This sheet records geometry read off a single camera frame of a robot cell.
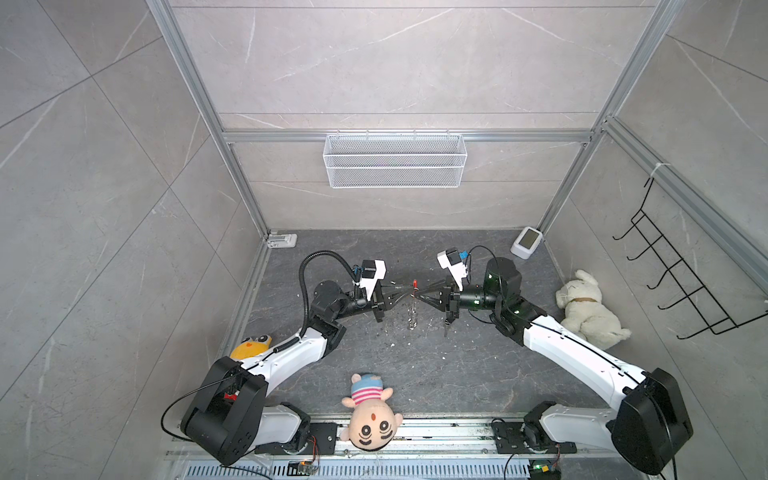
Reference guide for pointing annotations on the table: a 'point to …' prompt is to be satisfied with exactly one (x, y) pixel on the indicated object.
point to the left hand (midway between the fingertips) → (413, 285)
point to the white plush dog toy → (586, 315)
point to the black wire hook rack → (696, 293)
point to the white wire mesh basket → (394, 161)
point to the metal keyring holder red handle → (412, 320)
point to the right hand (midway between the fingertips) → (417, 294)
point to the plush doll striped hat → (373, 422)
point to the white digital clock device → (527, 242)
